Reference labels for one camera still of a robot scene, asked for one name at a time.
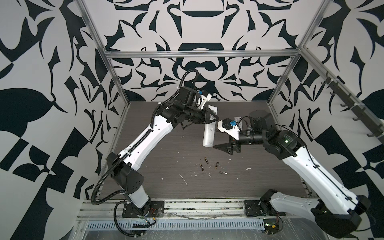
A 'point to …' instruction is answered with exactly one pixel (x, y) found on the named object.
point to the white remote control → (208, 136)
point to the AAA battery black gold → (206, 160)
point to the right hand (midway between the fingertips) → (216, 136)
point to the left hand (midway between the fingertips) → (219, 116)
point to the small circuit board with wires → (271, 225)
